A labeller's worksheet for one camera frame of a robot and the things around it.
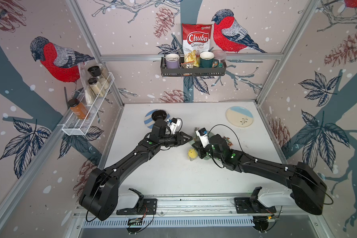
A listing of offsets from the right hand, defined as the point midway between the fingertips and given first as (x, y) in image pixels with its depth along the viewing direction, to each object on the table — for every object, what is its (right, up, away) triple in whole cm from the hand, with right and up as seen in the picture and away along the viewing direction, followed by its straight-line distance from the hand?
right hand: (193, 142), depth 81 cm
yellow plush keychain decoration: (-1, -7, +1) cm, 7 cm away
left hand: (-1, +4, -5) cm, 7 cm away
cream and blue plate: (+38, +14, +30) cm, 51 cm away
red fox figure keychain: (+25, -3, +14) cm, 29 cm away
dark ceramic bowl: (-24, +16, +28) cm, 40 cm away
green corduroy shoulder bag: (0, +4, -8) cm, 9 cm away
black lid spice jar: (-52, +29, -3) cm, 59 cm away
